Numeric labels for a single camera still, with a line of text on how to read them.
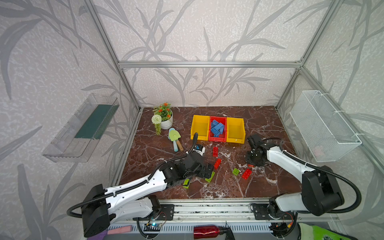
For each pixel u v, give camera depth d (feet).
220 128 3.36
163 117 3.18
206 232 2.15
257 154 2.11
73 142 2.10
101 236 2.18
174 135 3.34
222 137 3.25
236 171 2.84
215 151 3.15
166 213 2.40
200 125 3.55
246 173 2.82
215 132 3.25
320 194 1.38
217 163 2.92
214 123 3.43
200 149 2.23
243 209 2.49
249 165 2.95
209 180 2.71
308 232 2.23
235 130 3.38
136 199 1.54
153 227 2.36
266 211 2.41
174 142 3.23
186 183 2.71
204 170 2.15
